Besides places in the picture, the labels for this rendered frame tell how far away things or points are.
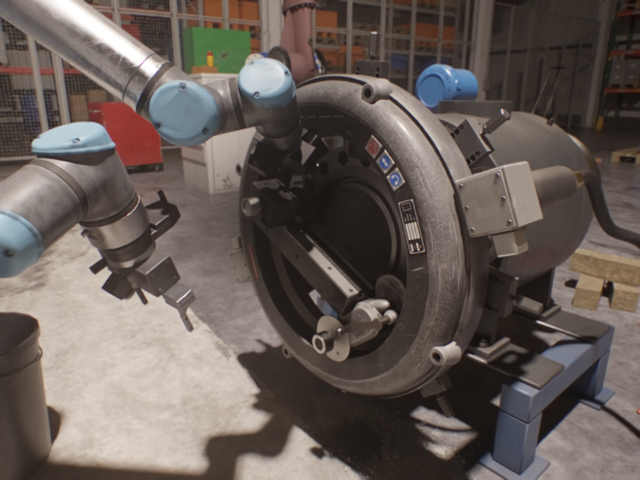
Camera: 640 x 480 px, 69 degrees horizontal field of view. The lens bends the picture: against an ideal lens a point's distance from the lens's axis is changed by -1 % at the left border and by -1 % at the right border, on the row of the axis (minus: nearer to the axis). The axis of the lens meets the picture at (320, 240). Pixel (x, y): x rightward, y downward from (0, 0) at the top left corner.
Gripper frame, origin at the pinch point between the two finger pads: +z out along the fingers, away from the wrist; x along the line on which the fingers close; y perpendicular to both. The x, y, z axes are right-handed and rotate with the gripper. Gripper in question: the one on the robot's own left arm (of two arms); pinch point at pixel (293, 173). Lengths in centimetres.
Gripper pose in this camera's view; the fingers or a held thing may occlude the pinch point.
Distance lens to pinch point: 111.9
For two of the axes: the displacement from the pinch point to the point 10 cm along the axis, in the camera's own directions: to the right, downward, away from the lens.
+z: 0.8, 3.5, 9.3
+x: -8.3, -4.9, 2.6
